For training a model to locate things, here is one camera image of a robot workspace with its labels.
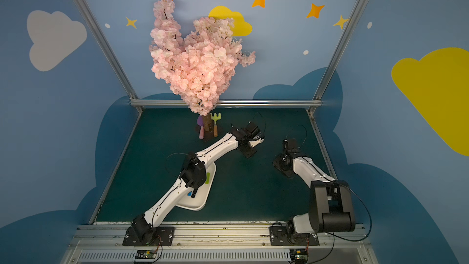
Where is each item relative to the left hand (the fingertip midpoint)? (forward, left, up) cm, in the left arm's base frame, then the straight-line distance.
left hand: (250, 149), depth 101 cm
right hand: (-9, -15, +2) cm, 17 cm away
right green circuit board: (-48, -19, -4) cm, 52 cm away
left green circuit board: (-49, +43, -3) cm, 66 cm away
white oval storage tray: (-29, +25, -1) cm, 39 cm away
